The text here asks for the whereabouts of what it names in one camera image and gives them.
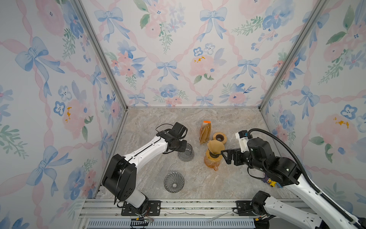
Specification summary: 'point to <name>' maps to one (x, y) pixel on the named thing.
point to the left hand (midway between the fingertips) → (183, 145)
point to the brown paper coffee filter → (216, 147)
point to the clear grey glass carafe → (188, 155)
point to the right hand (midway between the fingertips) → (228, 150)
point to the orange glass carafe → (211, 164)
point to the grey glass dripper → (174, 182)
